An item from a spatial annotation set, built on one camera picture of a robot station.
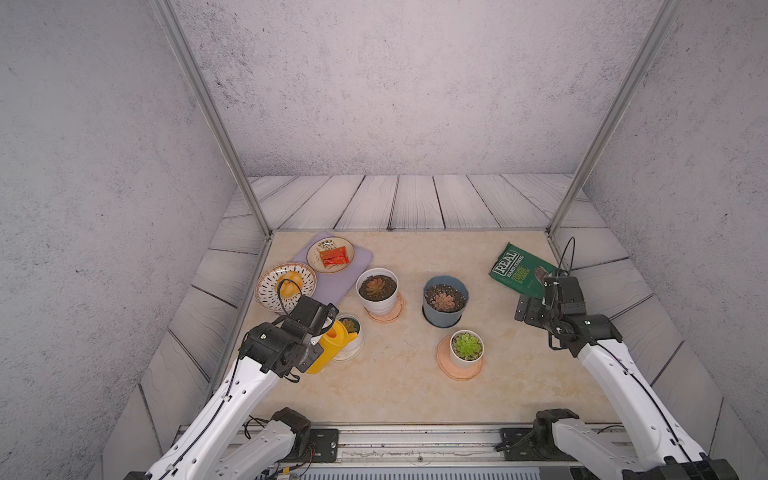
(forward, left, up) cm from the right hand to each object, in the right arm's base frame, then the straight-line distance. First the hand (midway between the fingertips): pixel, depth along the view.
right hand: (541, 307), depth 79 cm
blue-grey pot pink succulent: (+6, +24, -6) cm, 26 cm away
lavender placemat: (+16, +60, -14) cm, 64 cm away
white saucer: (-5, +52, -15) cm, 54 cm away
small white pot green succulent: (-8, +20, -6) cm, 22 cm away
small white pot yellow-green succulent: (-1, +50, -9) cm, 51 cm away
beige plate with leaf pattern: (+31, +63, -13) cm, 71 cm away
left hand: (-10, +60, +1) cm, 61 cm away
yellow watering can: (-11, +53, +2) cm, 54 cm away
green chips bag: (+24, -4, -14) cm, 28 cm away
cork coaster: (+6, +40, -16) cm, 43 cm away
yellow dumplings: (+14, +73, -11) cm, 76 cm away
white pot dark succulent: (+10, +43, -6) cm, 45 cm away
